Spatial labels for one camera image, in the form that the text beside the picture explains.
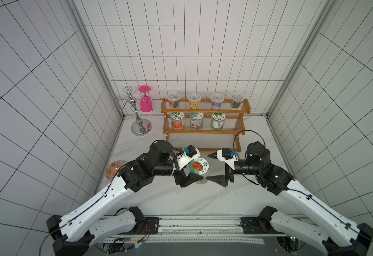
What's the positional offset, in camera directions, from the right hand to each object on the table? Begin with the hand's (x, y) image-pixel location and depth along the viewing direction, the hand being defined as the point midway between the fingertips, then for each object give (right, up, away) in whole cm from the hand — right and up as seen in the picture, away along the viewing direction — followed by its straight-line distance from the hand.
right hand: (204, 168), depth 62 cm
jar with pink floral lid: (-2, +20, +25) cm, 32 cm away
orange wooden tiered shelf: (+3, +23, +27) cm, 36 cm away
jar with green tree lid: (+10, +20, +24) cm, 33 cm away
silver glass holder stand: (-40, +17, +48) cm, 65 cm away
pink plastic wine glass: (-34, +31, +41) cm, 62 cm away
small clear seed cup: (+18, +31, +18) cm, 40 cm away
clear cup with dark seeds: (-14, +32, +19) cm, 40 cm away
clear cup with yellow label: (-4, +31, +18) cm, 36 cm away
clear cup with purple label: (+8, +30, +18) cm, 36 cm away
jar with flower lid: (-13, +21, +25) cm, 35 cm away
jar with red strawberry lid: (-2, +1, -3) cm, 3 cm away
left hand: (-5, -1, 0) cm, 5 cm away
